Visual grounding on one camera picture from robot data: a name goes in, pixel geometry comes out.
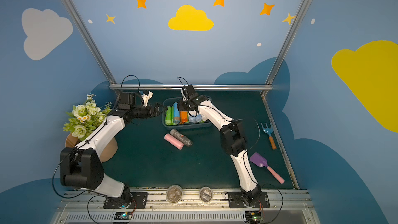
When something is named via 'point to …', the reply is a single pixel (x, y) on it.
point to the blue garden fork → (269, 130)
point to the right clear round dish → (205, 194)
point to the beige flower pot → (71, 141)
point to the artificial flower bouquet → (84, 118)
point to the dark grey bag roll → (186, 141)
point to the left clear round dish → (174, 194)
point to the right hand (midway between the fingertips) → (180, 104)
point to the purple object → (261, 162)
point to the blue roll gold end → (176, 114)
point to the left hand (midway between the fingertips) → (164, 108)
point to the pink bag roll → (174, 141)
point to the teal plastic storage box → (194, 120)
